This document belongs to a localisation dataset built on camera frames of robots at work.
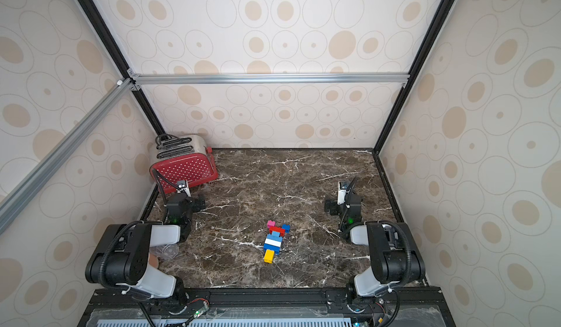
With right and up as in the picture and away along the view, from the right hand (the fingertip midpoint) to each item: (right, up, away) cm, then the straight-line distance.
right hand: (347, 195), depth 94 cm
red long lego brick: (-30, -13, -6) cm, 34 cm away
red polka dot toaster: (-70, +16, -2) cm, 72 cm away
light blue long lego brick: (-31, -15, -8) cm, 35 cm away
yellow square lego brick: (-33, -21, -13) cm, 41 cm away
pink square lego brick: (-33, -11, -4) cm, 35 cm away
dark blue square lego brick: (-26, -13, -5) cm, 30 cm away
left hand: (-66, +3, -1) cm, 66 cm away
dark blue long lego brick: (-30, -19, -11) cm, 37 cm away
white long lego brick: (-32, -17, -9) cm, 37 cm away
